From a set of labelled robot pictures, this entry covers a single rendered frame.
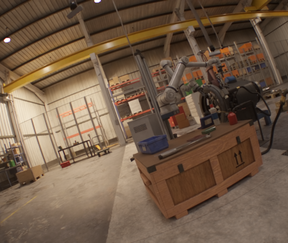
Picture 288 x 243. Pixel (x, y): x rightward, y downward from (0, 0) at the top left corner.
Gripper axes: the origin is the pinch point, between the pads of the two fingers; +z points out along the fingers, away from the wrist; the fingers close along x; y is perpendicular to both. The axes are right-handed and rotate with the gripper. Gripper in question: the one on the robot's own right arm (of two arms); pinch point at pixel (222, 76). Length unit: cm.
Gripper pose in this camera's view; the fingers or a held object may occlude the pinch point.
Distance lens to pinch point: 314.4
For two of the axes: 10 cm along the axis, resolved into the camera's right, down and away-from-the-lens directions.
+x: -4.6, 2.2, -8.6
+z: 3.2, 9.4, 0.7
